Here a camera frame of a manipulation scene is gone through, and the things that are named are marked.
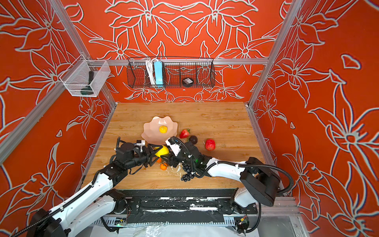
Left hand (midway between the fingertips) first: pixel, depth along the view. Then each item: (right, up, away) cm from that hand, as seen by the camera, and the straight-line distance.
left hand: (162, 150), depth 75 cm
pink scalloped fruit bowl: (-12, +6, +24) cm, 27 cm away
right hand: (0, -1, +1) cm, 1 cm away
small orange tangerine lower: (-1, -12, +9) cm, 14 cm away
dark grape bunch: (+13, -16, +6) cm, 22 cm away
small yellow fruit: (-4, +9, +24) cm, 26 cm away
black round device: (+13, +41, +20) cm, 47 cm away
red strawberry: (+11, +7, +22) cm, 26 cm away
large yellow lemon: (+1, 0, -1) cm, 1 cm away
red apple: (+27, +1, +15) cm, 31 cm away
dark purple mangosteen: (+17, +3, +19) cm, 26 cm away
